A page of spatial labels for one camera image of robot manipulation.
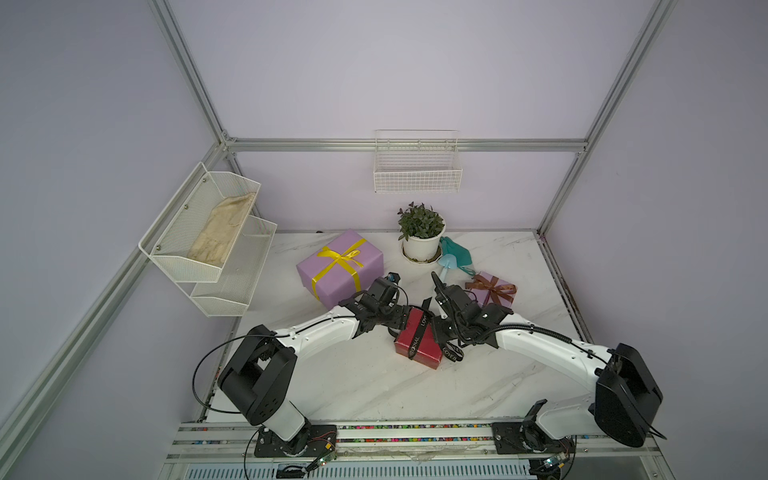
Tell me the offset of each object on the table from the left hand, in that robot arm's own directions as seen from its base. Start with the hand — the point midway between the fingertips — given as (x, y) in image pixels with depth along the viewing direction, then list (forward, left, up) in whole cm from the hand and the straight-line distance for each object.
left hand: (397, 315), depth 88 cm
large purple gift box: (+14, +17, +6) cm, 22 cm away
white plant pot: (+28, -10, -2) cm, 29 cm away
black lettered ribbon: (-10, -15, -2) cm, 18 cm away
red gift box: (-11, -9, 0) cm, 14 cm away
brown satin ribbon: (+8, -32, 0) cm, 33 cm away
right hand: (-5, -12, +1) cm, 13 cm away
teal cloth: (+30, -25, -7) cm, 40 cm away
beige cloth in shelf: (+11, +49, +22) cm, 55 cm away
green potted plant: (+29, -8, +11) cm, 32 cm away
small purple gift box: (+8, -27, 0) cm, 28 cm away
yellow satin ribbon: (+17, +17, +6) cm, 25 cm away
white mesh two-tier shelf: (+6, +52, +4) cm, 53 cm away
